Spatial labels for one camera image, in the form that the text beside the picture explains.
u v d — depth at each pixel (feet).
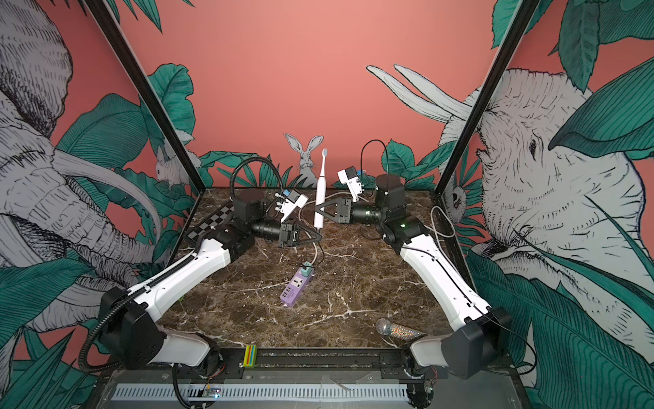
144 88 2.75
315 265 3.07
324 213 2.08
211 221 3.42
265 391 2.30
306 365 2.46
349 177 2.01
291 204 2.05
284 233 1.97
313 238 2.12
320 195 2.11
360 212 1.95
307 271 2.84
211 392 2.30
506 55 2.52
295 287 2.89
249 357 2.40
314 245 3.30
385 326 2.55
